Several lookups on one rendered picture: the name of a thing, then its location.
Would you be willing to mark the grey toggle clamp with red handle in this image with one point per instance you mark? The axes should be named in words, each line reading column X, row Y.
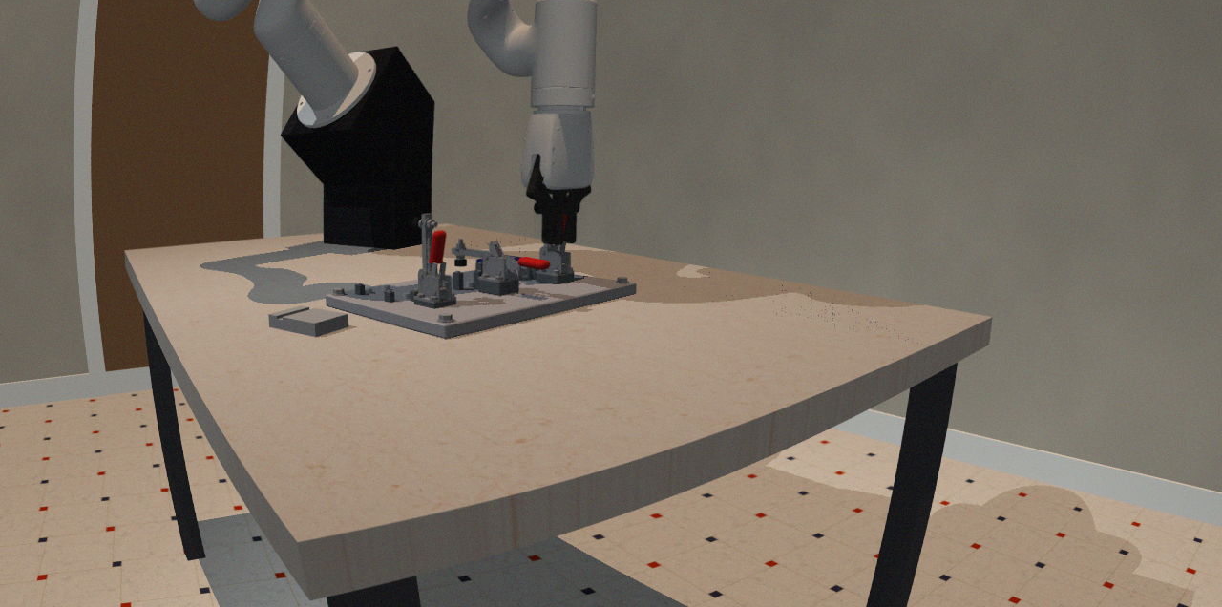
column 433, row 292
column 560, row 270
column 495, row 266

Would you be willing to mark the blue flat rectangular block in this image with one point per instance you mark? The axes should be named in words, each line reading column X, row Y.
column 519, row 273

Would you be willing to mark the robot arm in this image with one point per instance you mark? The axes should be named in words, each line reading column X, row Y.
column 558, row 51

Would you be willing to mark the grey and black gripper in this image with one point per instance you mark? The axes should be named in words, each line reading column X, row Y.
column 559, row 154

